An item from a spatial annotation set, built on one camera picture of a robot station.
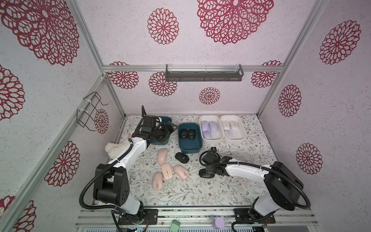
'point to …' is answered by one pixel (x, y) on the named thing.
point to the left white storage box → (217, 138)
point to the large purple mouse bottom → (214, 126)
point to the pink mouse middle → (166, 171)
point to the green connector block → (175, 226)
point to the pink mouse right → (182, 172)
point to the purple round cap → (218, 223)
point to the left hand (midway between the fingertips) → (175, 131)
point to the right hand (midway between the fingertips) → (211, 165)
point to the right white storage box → (240, 135)
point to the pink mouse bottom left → (157, 182)
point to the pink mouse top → (162, 155)
